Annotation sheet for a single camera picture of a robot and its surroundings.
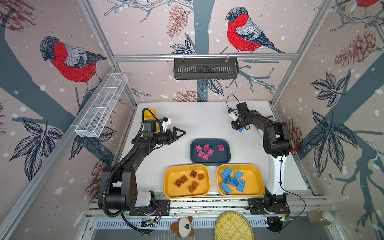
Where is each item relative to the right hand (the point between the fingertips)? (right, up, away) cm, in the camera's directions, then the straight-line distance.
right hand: (236, 125), depth 106 cm
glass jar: (+25, -37, -43) cm, 62 cm away
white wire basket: (-81, +13, -27) cm, 86 cm away
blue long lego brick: (-13, -32, -28) cm, 45 cm away
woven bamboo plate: (-12, -45, -38) cm, 60 cm away
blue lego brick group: (-5, -31, -27) cm, 41 cm away
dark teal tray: (-16, -19, -16) cm, 29 cm away
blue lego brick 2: (-12, -27, -28) cm, 41 cm away
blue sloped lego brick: (-5, -27, -23) cm, 36 cm away
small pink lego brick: (-23, -18, -16) cm, 34 cm away
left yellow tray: (-43, -26, -23) cm, 55 cm away
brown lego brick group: (-32, -32, -29) cm, 53 cm away
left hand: (-38, -4, -25) cm, 46 cm away
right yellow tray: (+3, -27, -23) cm, 36 cm away
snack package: (+4, -5, -49) cm, 49 cm away
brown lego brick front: (-36, -28, -25) cm, 52 cm away
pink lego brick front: (-26, -17, -15) cm, 35 cm away
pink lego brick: (-28, -14, -12) cm, 33 cm away
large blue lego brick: (-13, -25, -25) cm, 38 cm away
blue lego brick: (+1, -2, -8) cm, 8 cm away
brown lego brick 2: (-31, -26, -23) cm, 47 cm away
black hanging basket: (-34, +41, 0) cm, 53 cm away
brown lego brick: (-39, -30, -26) cm, 56 cm away
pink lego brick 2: (-23, -13, -13) cm, 29 cm away
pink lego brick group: (-20, -16, -14) cm, 29 cm away
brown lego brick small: (-27, -28, -24) cm, 45 cm away
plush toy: (-35, -44, -40) cm, 69 cm away
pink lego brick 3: (-13, -14, -12) cm, 22 cm away
